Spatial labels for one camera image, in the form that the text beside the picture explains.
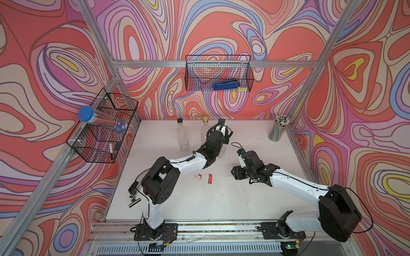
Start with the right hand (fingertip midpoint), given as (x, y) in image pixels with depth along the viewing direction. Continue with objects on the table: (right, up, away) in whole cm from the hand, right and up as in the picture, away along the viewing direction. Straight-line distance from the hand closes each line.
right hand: (237, 174), depth 86 cm
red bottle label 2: (-15, -4, +5) cm, 16 cm away
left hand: (-6, +27, -1) cm, 27 cm away
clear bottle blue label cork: (-10, +14, -12) cm, 21 cm away
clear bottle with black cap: (-31, +21, +5) cm, 38 cm away
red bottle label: (-21, -2, +4) cm, 21 cm away
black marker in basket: (-61, +14, -14) cm, 64 cm away
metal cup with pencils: (+28, +26, +12) cm, 40 cm away
